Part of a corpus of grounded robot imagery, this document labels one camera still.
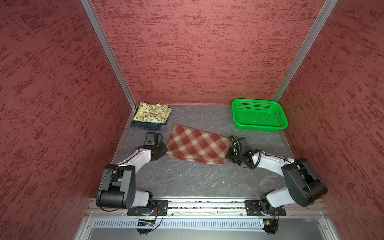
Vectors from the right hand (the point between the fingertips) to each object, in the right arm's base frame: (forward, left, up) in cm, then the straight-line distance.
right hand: (224, 159), depth 91 cm
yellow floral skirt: (+36, +49, +5) cm, 62 cm away
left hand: (+5, +37, +2) cm, 37 cm away
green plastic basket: (+35, -33, 0) cm, 48 cm away
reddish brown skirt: (+10, +18, +1) cm, 20 cm away
